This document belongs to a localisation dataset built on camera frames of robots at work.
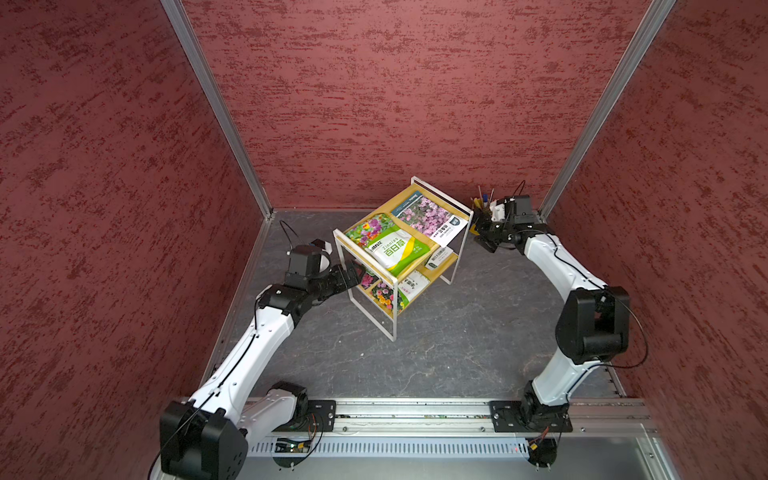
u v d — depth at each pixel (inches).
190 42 29.7
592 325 18.6
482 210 32.0
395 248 26.3
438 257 34.4
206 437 14.6
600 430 28.8
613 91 33.5
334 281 27.3
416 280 32.0
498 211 32.3
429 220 28.7
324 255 24.8
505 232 28.3
